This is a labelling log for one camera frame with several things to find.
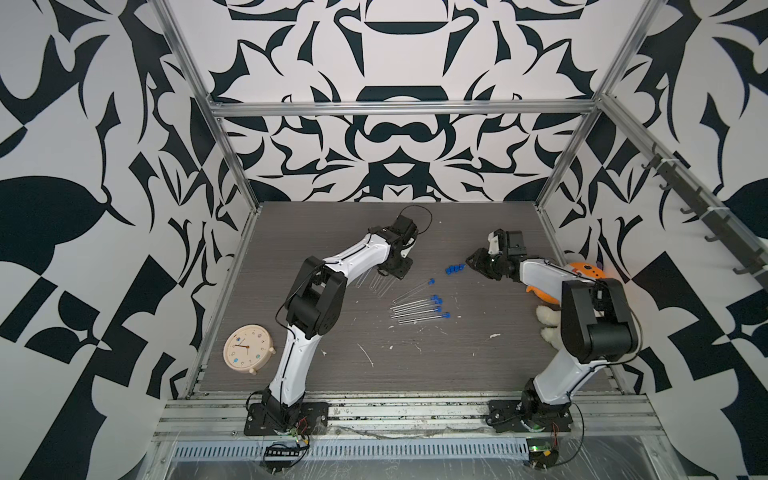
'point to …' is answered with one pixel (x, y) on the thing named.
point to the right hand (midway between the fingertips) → (470, 256)
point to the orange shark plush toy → (585, 269)
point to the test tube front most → (445, 315)
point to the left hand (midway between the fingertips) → (397, 262)
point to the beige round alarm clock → (249, 348)
